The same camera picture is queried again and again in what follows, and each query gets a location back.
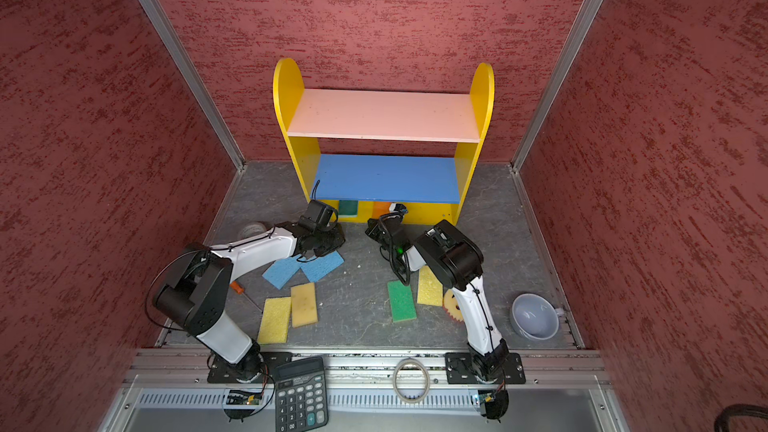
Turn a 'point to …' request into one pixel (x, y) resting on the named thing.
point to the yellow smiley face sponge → (451, 303)
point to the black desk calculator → (301, 403)
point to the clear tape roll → (251, 230)
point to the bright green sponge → (402, 301)
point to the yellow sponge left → (275, 322)
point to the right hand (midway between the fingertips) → (364, 225)
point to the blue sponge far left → (282, 270)
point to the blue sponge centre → (321, 266)
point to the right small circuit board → (486, 395)
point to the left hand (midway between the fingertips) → (346, 245)
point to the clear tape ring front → (426, 376)
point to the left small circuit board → (239, 397)
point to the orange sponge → (379, 208)
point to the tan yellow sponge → (304, 305)
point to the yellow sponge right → (430, 289)
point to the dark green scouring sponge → (348, 208)
